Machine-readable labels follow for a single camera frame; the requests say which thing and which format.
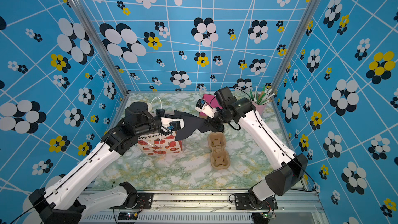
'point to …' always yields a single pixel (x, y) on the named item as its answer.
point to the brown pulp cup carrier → (219, 157)
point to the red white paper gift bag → (157, 143)
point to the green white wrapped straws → (263, 96)
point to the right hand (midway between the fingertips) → (209, 121)
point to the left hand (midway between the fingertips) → (180, 110)
